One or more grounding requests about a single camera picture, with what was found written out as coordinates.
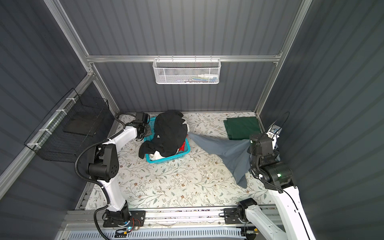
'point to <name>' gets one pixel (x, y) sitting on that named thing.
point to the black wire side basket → (66, 133)
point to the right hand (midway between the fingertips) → (265, 143)
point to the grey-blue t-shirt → (233, 152)
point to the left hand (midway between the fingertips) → (144, 131)
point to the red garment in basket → (182, 147)
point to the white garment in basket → (155, 156)
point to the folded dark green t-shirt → (241, 128)
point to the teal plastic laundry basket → (178, 155)
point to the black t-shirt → (170, 132)
